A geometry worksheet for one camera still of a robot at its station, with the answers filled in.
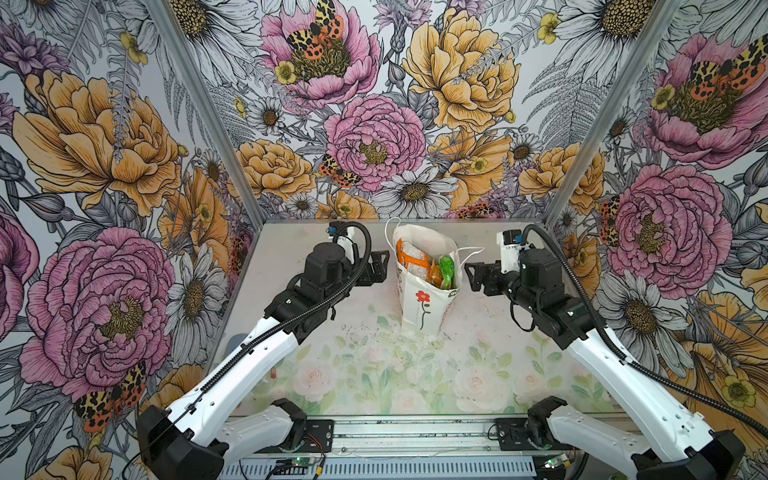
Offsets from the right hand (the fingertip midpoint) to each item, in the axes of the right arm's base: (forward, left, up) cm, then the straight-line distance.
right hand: (481, 274), depth 74 cm
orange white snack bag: (+10, +16, -7) cm, 20 cm away
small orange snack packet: (+5, +10, -7) cm, 13 cm away
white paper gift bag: (-3, +14, -9) cm, 17 cm away
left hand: (+2, +27, +3) cm, 27 cm away
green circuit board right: (-36, -15, -27) cm, 47 cm away
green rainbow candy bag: (+8, +6, -7) cm, 12 cm away
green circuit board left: (-34, +44, -26) cm, 61 cm away
